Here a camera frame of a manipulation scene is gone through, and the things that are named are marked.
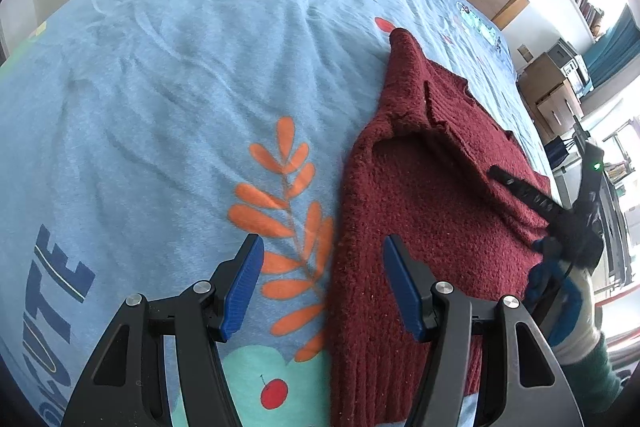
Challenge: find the dark red knit sweater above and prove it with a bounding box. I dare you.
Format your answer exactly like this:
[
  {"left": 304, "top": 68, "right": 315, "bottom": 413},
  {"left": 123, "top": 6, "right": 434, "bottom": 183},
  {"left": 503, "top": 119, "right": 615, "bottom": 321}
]
[{"left": 326, "top": 28, "right": 550, "bottom": 426}]

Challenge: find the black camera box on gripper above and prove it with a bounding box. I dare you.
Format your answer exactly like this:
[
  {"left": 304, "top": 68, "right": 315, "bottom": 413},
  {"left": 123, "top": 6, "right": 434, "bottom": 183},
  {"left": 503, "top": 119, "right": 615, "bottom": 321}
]
[{"left": 577, "top": 142, "right": 604, "bottom": 204}]

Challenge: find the teal curtain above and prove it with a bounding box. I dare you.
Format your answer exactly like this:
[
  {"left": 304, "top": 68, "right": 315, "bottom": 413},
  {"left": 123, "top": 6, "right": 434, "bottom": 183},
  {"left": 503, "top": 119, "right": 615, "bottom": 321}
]
[{"left": 584, "top": 5, "right": 640, "bottom": 89}]

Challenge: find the grey printer on dresser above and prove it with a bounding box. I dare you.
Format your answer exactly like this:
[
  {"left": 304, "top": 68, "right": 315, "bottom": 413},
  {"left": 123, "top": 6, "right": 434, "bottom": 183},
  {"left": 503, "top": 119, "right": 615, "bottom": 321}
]
[{"left": 547, "top": 38, "right": 592, "bottom": 98}]

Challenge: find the wooden bedside dresser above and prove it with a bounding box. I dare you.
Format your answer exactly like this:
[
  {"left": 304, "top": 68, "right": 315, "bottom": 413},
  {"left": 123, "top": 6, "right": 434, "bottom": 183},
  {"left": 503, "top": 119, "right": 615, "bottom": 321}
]
[{"left": 518, "top": 53, "right": 584, "bottom": 144}]

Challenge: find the black bag by dresser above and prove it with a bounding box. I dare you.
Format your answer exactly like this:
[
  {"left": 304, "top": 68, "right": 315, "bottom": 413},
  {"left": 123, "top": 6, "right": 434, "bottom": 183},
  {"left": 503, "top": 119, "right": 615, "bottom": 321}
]
[{"left": 544, "top": 136, "right": 568, "bottom": 169}]

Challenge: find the blue patterned bed cover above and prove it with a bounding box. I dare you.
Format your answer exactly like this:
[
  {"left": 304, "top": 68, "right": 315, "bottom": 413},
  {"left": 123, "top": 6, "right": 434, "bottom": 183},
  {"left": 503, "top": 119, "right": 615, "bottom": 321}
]
[{"left": 1, "top": 0, "right": 550, "bottom": 426}]

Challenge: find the green sleeved right forearm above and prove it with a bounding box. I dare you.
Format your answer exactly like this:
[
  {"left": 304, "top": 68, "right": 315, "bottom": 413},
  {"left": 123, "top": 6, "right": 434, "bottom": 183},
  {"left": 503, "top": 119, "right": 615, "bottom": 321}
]
[{"left": 562, "top": 336, "right": 623, "bottom": 421}]

